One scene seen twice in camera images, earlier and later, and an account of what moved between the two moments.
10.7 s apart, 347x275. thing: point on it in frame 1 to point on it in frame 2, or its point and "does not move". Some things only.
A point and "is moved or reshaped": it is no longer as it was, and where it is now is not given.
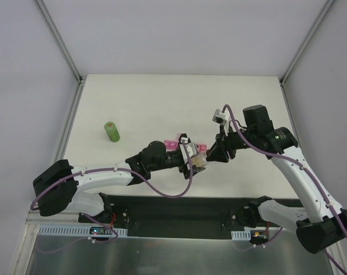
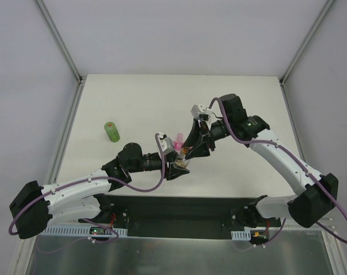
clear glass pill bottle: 200,160 is moved or reshaped
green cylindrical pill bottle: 112,132 does not move
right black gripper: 226,147 to 206,137
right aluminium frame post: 315,26 does not move
